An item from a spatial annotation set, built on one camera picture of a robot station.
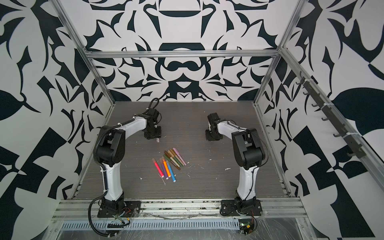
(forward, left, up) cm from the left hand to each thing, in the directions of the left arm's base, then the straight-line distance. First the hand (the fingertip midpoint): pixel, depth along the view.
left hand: (158, 133), depth 100 cm
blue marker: (-25, -10, -1) cm, 27 cm away
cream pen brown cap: (-13, -6, -2) cm, 15 cm away
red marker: (-22, -2, -2) cm, 22 cm away
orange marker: (-23, -7, -1) cm, 24 cm away
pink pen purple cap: (-20, -17, -2) cm, 26 cm away
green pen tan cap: (-17, -12, -2) cm, 20 cm away
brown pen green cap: (-18, -8, -1) cm, 20 cm away
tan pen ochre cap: (-12, -9, -1) cm, 15 cm away
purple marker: (-27, -7, -2) cm, 28 cm away
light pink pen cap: (-4, 0, -2) cm, 4 cm away
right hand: (-2, -35, -1) cm, 35 cm away
